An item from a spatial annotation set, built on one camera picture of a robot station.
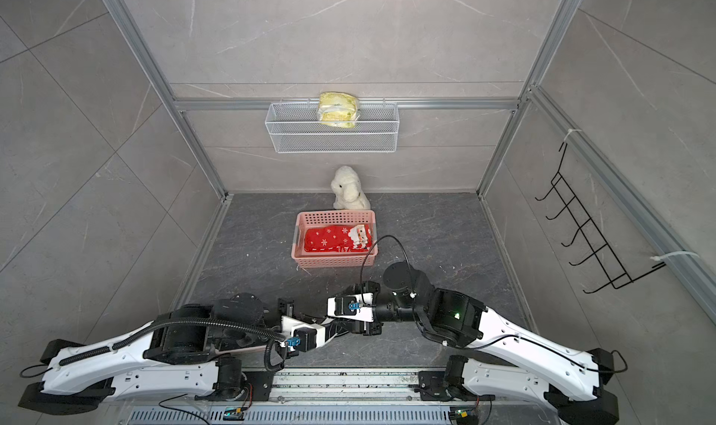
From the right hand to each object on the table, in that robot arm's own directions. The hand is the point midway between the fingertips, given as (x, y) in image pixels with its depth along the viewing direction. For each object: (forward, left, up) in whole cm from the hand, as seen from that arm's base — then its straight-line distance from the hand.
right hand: (338, 303), depth 58 cm
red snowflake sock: (+35, +4, -26) cm, 43 cm away
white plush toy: (+47, 0, -11) cm, 48 cm away
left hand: (-2, +2, +1) cm, 3 cm away
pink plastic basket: (+25, +12, -24) cm, 37 cm away
